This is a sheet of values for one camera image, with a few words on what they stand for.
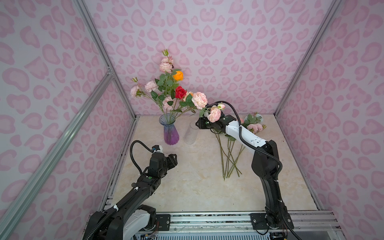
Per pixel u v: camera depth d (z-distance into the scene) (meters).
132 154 0.62
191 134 0.97
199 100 0.65
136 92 0.84
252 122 1.10
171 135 1.01
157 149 0.75
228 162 0.94
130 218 0.48
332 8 0.70
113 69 0.93
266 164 0.55
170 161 0.75
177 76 0.86
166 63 0.79
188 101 0.70
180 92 0.69
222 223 0.75
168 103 0.75
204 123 0.80
